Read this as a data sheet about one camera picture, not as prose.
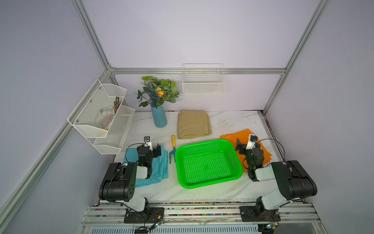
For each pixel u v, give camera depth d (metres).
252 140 0.77
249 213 0.73
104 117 0.77
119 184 0.45
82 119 0.67
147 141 0.80
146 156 0.71
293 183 0.46
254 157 0.70
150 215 0.72
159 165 0.88
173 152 0.94
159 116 1.03
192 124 1.08
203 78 0.95
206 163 1.32
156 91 0.84
